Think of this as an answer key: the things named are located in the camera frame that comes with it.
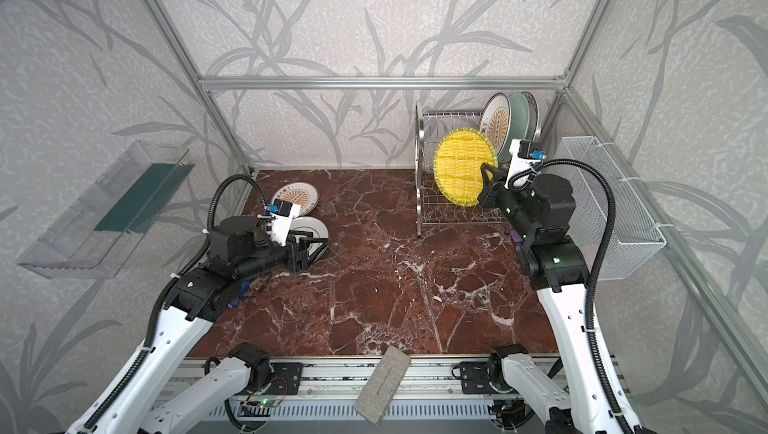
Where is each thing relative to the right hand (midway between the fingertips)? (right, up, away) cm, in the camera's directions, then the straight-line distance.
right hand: (485, 156), depth 63 cm
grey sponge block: (-23, -54, +7) cm, 59 cm away
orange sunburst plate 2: (-57, -8, +49) cm, 76 cm away
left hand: (-36, -17, +5) cm, 40 cm away
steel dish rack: (-8, -12, +42) cm, 44 cm away
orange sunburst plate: (+9, +13, +21) cm, 26 cm away
